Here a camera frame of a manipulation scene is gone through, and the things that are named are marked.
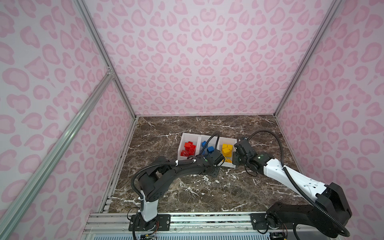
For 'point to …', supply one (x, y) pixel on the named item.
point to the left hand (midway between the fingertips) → (215, 168)
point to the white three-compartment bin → (198, 139)
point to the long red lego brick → (190, 149)
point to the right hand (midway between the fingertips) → (236, 156)
